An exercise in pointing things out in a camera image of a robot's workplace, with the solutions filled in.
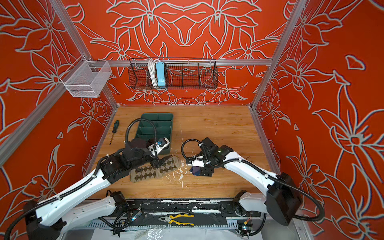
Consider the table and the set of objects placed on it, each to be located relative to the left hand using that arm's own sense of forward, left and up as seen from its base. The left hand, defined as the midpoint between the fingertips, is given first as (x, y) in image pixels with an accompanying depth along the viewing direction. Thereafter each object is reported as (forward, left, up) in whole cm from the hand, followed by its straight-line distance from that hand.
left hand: (165, 146), depth 71 cm
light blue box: (+43, +9, +12) cm, 45 cm away
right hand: (-1, -17, -14) cm, 23 cm away
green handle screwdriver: (+25, +44, -21) cm, 55 cm away
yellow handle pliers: (-27, -4, -21) cm, 35 cm away
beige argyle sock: (-6, +16, -22) cm, 28 cm away
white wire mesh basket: (+40, +56, +9) cm, 70 cm away
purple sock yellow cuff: (-5, -16, -17) cm, 24 cm away
